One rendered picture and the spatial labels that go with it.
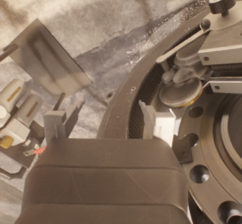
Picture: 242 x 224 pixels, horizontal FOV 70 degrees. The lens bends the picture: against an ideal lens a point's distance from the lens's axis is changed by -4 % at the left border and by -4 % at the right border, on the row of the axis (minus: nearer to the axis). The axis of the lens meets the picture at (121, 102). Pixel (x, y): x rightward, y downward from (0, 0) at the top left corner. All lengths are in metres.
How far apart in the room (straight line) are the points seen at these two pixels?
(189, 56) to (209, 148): 0.19
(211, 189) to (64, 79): 0.90
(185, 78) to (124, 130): 0.17
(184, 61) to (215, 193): 0.25
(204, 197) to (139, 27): 0.70
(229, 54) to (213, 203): 0.24
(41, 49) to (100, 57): 0.31
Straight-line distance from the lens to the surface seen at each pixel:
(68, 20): 0.91
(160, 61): 0.40
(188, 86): 0.39
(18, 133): 0.75
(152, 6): 0.83
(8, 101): 0.78
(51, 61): 1.03
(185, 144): 0.39
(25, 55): 1.09
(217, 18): 0.47
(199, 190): 0.35
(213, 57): 0.35
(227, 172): 0.35
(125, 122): 0.33
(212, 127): 0.41
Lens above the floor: 0.81
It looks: 48 degrees down
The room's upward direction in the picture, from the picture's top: 171 degrees counter-clockwise
